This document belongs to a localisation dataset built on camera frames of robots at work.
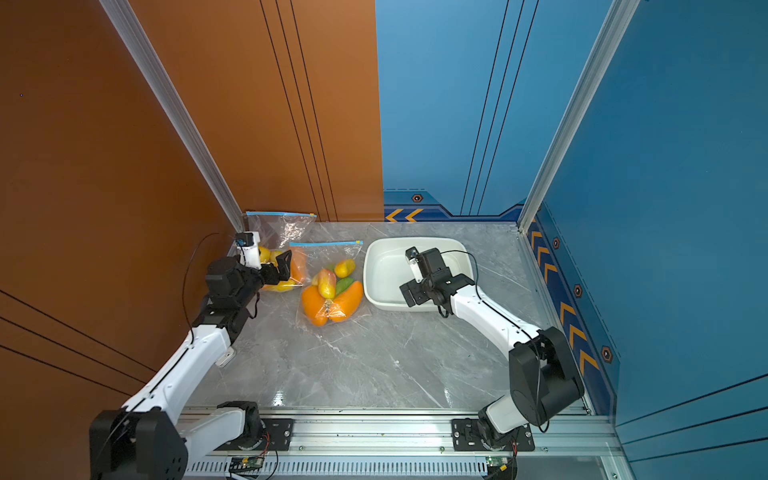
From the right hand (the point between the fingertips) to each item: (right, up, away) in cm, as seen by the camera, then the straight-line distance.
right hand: (420, 281), depth 89 cm
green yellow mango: (-24, -2, +7) cm, 26 cm away
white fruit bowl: (-11, +3, +22) cm, 24 cm away
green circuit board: (-44, -43, -17) cm, 64 cm away
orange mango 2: (-38, +4, +3) cm, 38 cm away
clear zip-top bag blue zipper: (-50, +16, +17) cm, 55 cm away
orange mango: (-33, -7, 0) cm, 33 cm away
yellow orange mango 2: (-38, +9, -20) cm, 44 cm away
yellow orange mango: (-29, -1, +4) cm, 29 cm away
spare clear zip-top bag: (-24, +6, +12) cm, 28 cm away
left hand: (-41, +10, -8) cm, 43 cm away
